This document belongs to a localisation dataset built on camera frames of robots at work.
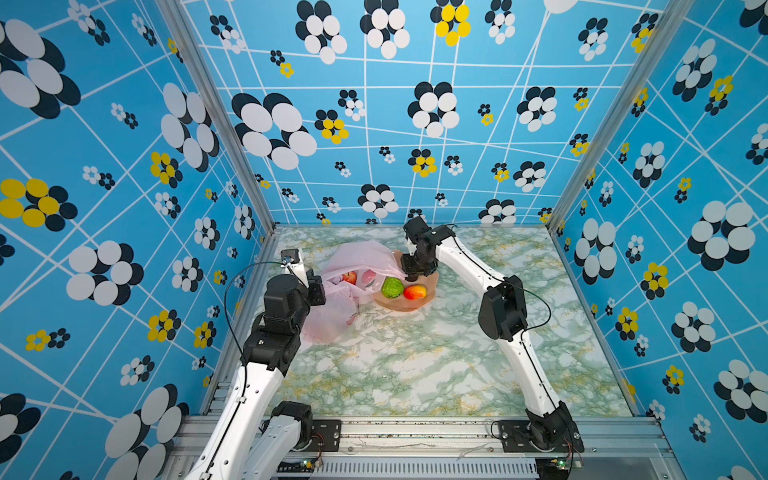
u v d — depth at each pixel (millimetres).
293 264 609
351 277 985
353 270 843
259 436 461
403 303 963
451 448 728
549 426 633
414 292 961
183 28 708
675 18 682
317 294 654
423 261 847
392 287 956
